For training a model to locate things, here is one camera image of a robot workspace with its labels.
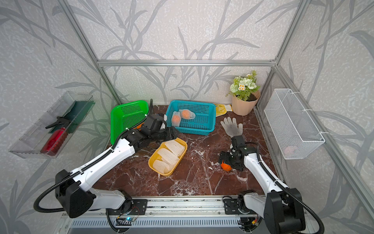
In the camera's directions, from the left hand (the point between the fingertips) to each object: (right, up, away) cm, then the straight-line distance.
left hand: (176, 133), depth 77 cm
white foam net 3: (-2, -10, +12) cm, 16 cm away
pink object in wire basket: (+57, -8, -5) cm, 58 cm away
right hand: (+27, -17, +8) cm, 33 cm away
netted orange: (+3, +11, +31) cm, 33 cm away
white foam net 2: (-6, -15, +9) cm, 18 cm away
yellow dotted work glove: (+31, +15, +39) cm, 52 cm away
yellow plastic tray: (+1, -15, +9) cm, 18 cm away
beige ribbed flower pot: (+46, +16, +31) cm, 57 cm away
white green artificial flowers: (+40, +28, +12) cm, 50 cm away
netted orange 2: (+28, -20, +6) cm, 35 cm away
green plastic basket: (-45, +9, +35) cm, 58 cm away
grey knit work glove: (+37, +1, +31) cm, 48 cm away
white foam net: (-9, -20, +5) cm, 23 cm away
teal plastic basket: (+16, +4, +33) cm, 37 cm away
